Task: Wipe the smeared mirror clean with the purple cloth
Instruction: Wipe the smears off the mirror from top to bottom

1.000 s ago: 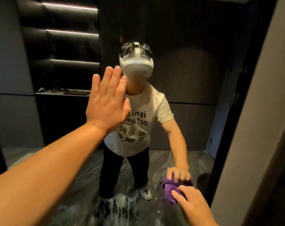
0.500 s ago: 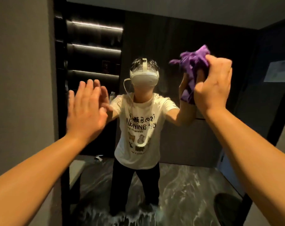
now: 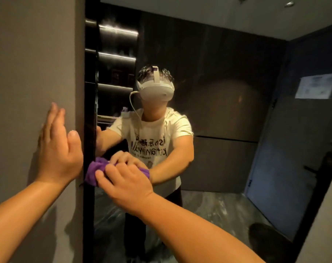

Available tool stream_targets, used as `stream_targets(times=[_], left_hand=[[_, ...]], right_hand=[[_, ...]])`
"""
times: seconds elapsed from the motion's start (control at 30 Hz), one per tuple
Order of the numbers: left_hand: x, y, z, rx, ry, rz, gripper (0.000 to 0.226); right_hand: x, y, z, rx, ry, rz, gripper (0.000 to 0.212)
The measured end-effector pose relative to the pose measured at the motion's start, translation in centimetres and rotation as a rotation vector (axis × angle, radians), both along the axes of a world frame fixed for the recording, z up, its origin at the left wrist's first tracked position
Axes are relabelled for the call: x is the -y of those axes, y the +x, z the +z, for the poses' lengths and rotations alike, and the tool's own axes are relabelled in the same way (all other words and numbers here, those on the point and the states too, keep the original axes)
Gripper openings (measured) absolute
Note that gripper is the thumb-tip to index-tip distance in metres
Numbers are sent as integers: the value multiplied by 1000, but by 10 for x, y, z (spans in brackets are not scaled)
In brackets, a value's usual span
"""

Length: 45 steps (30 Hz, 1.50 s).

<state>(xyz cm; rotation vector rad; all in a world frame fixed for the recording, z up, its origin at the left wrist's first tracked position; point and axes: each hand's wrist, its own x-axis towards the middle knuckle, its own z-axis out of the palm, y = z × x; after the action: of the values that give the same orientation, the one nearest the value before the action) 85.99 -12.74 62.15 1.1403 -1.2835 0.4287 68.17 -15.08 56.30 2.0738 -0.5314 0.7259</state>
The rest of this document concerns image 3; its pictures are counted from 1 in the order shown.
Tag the person's right hand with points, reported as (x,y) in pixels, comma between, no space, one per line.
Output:
(127,188)

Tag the person's right forearm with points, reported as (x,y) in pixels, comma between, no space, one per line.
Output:
(193,235)

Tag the person's left forearm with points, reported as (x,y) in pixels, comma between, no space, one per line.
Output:
(18,213)

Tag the purple cleaning cloth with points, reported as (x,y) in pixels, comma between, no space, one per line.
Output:
(93,172)

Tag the person's left hand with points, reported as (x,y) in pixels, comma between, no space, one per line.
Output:
(59,156)

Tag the tall black-framed wall mirror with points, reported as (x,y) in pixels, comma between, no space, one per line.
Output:
(223,106)

